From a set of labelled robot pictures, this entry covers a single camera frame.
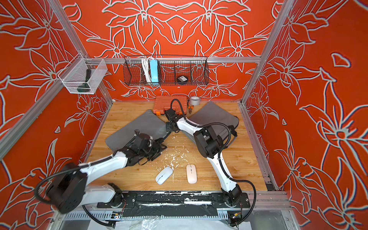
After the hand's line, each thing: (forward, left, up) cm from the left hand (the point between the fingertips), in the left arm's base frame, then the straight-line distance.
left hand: (166, 149), depth 84 cm
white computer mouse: (-13, -1, -6) cm, 15 cm away
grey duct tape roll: (+46, -17, -3) cm, 49 cm away
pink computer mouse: (-12, -16, -5) cm, 21 cm away
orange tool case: (+41, +9, -3) cm, 42 cm away
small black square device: (+43, -7, +21) cm, 48 cm away
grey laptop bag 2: (+38, -31, -8) cm, 49 cm away
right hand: (+22, +1, -7) cm, 23 cm away
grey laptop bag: (+24, +18, -7) cm, 31 cm away
